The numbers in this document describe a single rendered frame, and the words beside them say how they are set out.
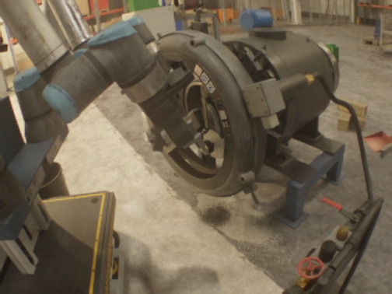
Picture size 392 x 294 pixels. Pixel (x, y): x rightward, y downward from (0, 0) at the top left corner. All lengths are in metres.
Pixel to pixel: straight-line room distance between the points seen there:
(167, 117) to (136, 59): 0.15
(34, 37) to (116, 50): 0.21
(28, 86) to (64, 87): 0.58
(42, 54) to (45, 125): 0.52
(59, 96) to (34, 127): 0.61
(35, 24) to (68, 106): 0.22
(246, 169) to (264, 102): 0.29
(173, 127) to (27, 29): 0.40
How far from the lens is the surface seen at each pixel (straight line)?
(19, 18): 0.64
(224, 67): 0.98
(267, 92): 0.88
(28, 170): 0.93
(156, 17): 5.08
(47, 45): 0.63
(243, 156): 1.01
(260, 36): 1.47
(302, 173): 1.46
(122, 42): 0.52
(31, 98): 1.09
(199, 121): 1.09
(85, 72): 0.51
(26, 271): 1.19
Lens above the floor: 1.09
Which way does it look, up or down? 29 degrees down
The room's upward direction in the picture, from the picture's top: 8 degrees counter-clockwise
